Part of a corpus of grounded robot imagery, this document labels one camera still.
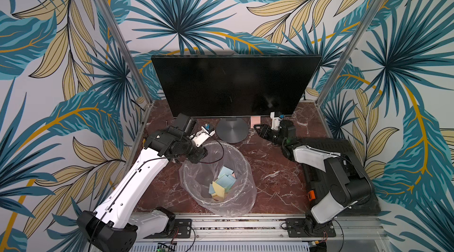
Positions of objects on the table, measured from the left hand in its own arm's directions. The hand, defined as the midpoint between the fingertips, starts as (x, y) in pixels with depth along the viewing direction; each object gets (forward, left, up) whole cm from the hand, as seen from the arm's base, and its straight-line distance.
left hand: (199, 152), depth 72 cm
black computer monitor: (+44, -14, -2) cm, 46 cm away
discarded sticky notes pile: (-10, -10, -8) cm, 16 cm away
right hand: (+20, -26, -8) cm, 33 cm away
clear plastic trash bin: (-9, +1, -4) cm, 10 cm away
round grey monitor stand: (+26, -14, -20) cm, 36 cm away
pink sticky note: (+24, -26, -8) cm, 36 cm away
